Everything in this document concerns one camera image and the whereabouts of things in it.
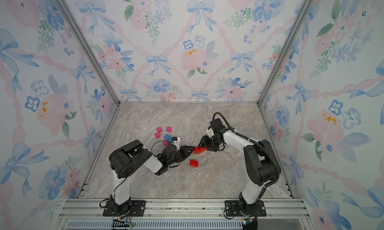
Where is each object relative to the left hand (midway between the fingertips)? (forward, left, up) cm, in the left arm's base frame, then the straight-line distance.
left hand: (196, 148), depth 90 cm
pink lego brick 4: (+5, +19, -2) cm, 20 cm away
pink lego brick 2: (+16, +25, -3) cm, 30 cm away
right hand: (+1, -4, 0) cm, 4 cm away
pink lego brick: (+16, +19, -3) cm, 25 cm away
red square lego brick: (-1, -4, +1) cm, 4 cm away
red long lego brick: (-1, 0, -1) cm, 1 cm away
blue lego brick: (+9, +18, -2) cm, 20 cm away
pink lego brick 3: (+11, +26, -3) cm, 29 cm away
